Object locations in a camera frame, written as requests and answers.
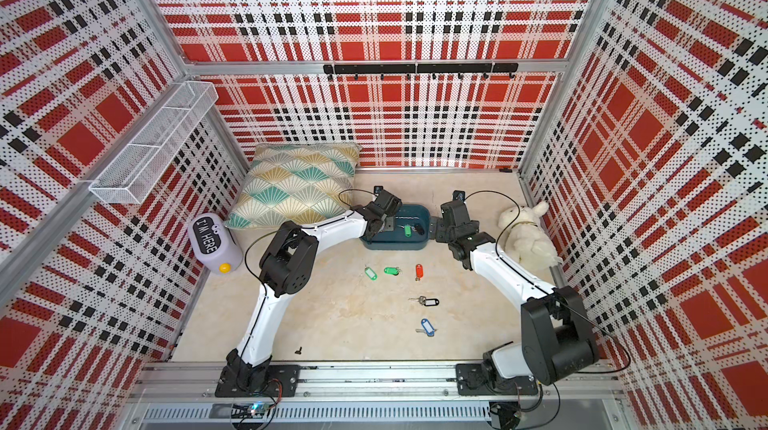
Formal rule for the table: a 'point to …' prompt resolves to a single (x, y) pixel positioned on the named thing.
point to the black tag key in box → (420, 229)
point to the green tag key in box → (408, 231)
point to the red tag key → (418, 271)
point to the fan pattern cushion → (295, 184)
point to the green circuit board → (255, 410)
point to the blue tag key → (427, 328)
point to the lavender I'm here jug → (214, 245)
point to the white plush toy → (527, 241)
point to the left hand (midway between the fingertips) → (386, 217)
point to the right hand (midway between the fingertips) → (454, 222)
